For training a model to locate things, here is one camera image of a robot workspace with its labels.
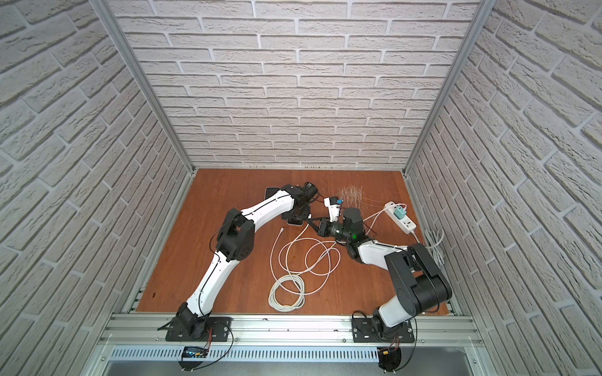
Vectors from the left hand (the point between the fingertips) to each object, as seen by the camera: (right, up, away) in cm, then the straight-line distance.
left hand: (298, 210), depth 102 cm
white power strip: (+46, -5, -5) cm, 47 cm away
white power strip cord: (+49, -9, -6) cm, 50 cm away
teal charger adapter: (+43, 0, -7) cm, 43 cm away
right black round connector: (+30, -43, -31) cm, 61 cm away
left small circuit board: (-31, -42, -30) cm, 61 cm away
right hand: (+2, -4, -18) cm, 19 cm away
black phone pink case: (-1, -4, -12) cm, 12 cm away
